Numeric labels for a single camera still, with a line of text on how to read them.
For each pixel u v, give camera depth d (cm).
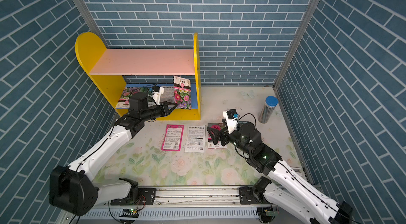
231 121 59
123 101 94
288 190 47
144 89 99
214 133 60
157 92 70
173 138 94
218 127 99
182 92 82
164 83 123
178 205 72
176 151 89
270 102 88
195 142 91
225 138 60
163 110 68
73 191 38
